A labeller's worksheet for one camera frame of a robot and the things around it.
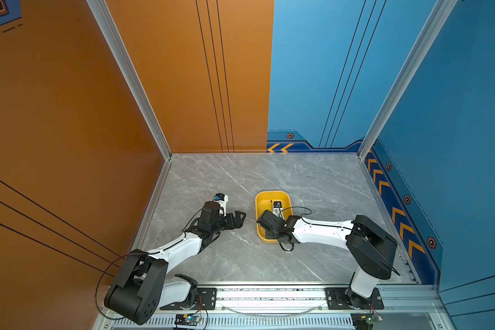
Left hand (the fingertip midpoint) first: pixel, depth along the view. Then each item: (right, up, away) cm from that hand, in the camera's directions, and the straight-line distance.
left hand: (238, 213), depth 88 cm
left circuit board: (-16, -33, -18) cm, 41 cm away
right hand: (+14, -7, +1) cm, 16 cm away
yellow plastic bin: (+12, +4, +10) cm, 16 cm away
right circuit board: (+45, -33, -19) cm, 59 cm away
